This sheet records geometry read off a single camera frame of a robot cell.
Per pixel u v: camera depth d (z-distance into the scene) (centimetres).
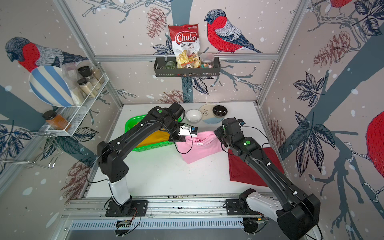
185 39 79
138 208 73
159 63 93
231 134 55
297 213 36
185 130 69
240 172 85
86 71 80
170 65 92
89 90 78
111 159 44
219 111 111
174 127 67
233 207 73
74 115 67
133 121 101
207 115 113
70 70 71
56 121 61
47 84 66
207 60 83
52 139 60
